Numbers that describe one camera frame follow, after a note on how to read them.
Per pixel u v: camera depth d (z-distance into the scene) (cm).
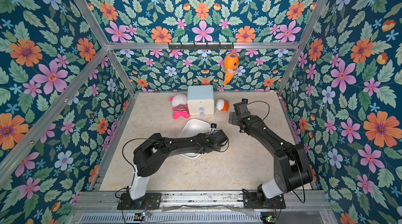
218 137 72
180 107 101
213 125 83
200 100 96
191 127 99
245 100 79
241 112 69
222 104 105
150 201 73
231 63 93
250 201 74
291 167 45
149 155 52
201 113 104
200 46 93
